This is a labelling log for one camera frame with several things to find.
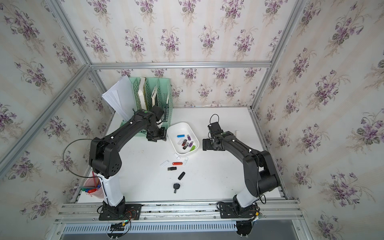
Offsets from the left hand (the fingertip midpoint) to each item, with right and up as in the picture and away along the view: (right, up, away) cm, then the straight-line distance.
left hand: (164, 140), depth 88 cm
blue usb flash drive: (+8, +1, +13) cm, 16 cm away
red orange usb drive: (+7, -15, +3) cm, 17 cm away
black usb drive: (+10, -21, -2) cm, 23 cm away
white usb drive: (-1, -15, +2) cm, 15 cm away
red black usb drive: (+11, -3, +10) cm, 15 cm away
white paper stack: (-29, +28, +8) cm, 41 cm away
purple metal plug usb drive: (+15, -4, +10) cm, 19 cm away
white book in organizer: (-15, +29, +5) cm, 33 cm away
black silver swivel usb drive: (+12, -5, +10) cm, 16 cm away
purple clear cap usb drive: (+14, 0, +13) cm, 19 cm away
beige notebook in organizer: (-9, +28, +10) cm, 31 cm away
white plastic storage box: (+11, -2, +13) cm, 17 cm away
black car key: (+8, -23, -10) cm, 27 cm away
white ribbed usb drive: (+7, -12, +5) cm, 14 cm away
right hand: (+29, -4, +4) cm, 29 cm away
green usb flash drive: (+17, -6, +8) cm, 20 cm away
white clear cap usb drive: (+9, -2, +11) cm, 14 cm away
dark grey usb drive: (+4, -17, 0) cm, 18 cm away
